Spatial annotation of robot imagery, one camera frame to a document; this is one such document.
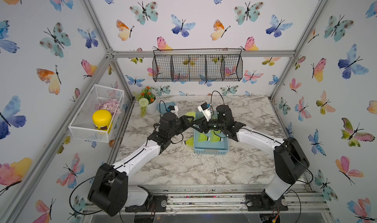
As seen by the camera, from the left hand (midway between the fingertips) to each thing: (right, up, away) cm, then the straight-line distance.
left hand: (195, 117), depth 79 cm
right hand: (-1, -3, 0) cm, 3 cm away
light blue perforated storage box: (+8, -20, +14) cm, 26 cm away
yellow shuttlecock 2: (-3, -16, +14) cm, 22 cm away
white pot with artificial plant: (-33, +10, +21) cm, 40 cm away
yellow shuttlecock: (-2, +2, +1) cm, 3 cm away
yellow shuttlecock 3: (+5, -13, +14) cm, 20 cm away
